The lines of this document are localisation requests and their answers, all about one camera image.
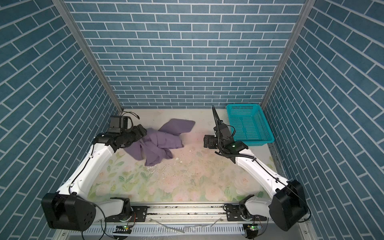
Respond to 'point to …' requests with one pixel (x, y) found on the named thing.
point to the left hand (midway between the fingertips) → (143, 132)
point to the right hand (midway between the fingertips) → (209, 137)
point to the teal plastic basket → (251, 124)
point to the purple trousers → (155, 145)
